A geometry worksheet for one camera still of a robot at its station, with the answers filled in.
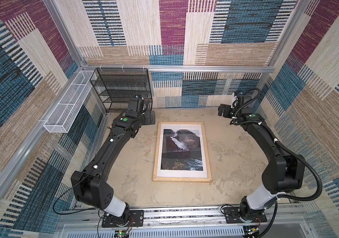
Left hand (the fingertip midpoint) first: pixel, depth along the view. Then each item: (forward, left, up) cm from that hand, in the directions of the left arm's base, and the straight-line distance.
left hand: (145, 113), depth 80 cm
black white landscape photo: (-22, -17, -29) cm, 40 cm away
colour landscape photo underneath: (-7, -20, -27) cm, 35 cm away
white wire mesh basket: (+8, +52, -10) cm, 54 cm away
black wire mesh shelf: (+34, +26, -8) cm, 44 cm away
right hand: (+6, -46, -4) cm, 46 cm away
